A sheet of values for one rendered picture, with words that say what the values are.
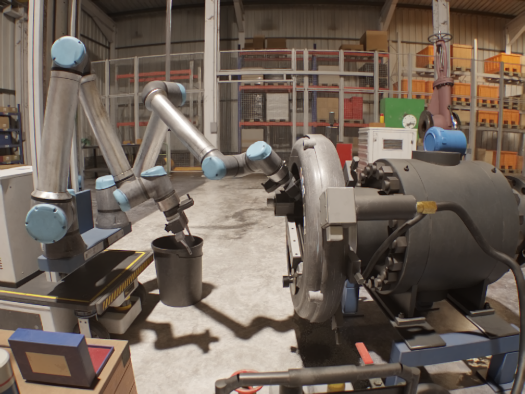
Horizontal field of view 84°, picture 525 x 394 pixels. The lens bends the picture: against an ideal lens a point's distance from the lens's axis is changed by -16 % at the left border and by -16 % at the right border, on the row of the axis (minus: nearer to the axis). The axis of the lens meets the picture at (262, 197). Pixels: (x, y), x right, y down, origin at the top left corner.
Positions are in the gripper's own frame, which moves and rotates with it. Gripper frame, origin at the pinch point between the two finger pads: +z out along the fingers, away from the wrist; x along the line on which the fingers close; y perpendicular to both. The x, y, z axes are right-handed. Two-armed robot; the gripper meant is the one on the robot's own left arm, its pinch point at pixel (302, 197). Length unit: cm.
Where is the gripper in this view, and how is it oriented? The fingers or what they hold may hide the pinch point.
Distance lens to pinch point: 152.3
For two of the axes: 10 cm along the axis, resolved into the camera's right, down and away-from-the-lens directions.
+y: 7.7, -6.0, -2.1
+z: 6.0, 5.7, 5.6
